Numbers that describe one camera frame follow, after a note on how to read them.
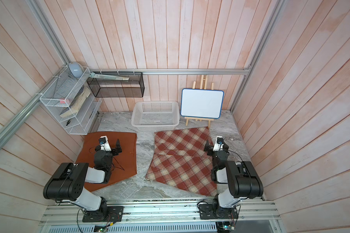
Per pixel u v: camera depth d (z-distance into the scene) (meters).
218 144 0.76
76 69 0.84
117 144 0.84
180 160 0.93
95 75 0.90
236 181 0.46
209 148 0.81
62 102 0.73
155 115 1.18
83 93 0.86
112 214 0.73
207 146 0.83
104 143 0.76
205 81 0.97
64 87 0.83
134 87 1.06
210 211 0.73
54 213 0.74
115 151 0.82
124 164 0.90
